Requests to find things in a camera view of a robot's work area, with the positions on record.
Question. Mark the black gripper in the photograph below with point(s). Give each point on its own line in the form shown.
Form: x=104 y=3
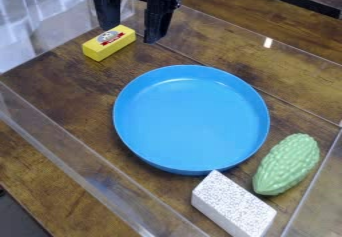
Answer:
x=158 y=15

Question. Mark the round blue plastic tray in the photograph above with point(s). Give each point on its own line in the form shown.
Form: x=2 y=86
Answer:
x=191 y=119

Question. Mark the green bitter gourd toy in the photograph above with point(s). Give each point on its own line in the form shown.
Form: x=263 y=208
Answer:
x=286 y=165

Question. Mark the yellow butter block toy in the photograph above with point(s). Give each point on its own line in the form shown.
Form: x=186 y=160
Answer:
x=108 y=42

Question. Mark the white speckled foam block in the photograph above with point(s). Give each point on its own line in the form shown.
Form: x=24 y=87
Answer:
x=239 y=212

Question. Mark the clear acrylic enclosure wall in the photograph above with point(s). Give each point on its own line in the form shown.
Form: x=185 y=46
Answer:
x=64 y=165

